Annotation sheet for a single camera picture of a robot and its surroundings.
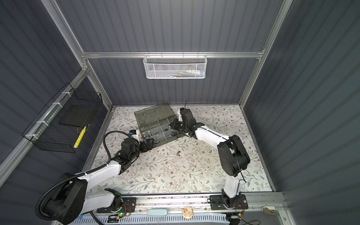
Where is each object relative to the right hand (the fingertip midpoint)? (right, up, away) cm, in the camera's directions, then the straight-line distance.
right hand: (170, 124), depth 88 cm
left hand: (-13, -11, -1) cm, 17 cm away
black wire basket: (-57, -1, -16) cm, 59 cm away
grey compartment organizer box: (-15, 0, +20) cm, 24 cm away
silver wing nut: (+4, -20, +4) cm, 21 cm away
